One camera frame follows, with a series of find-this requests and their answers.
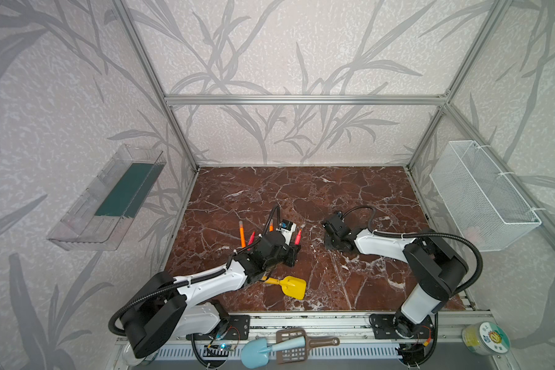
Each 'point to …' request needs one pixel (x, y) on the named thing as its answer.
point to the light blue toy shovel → (255, 352)
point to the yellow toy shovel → (291, 286)
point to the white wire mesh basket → (488, 206)
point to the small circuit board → (227, 347)
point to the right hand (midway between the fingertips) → (329, 233)
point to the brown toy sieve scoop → (299, 355)
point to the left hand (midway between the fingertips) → (303, 241)
